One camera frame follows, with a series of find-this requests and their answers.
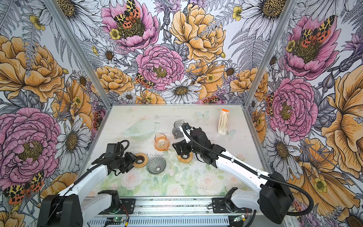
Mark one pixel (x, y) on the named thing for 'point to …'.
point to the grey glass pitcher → (176, 131)
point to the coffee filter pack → (223, 121)
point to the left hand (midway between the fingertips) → (137, 164)
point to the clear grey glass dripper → (156, 164)
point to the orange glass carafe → (160, 143)
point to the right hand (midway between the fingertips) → (180, 145)
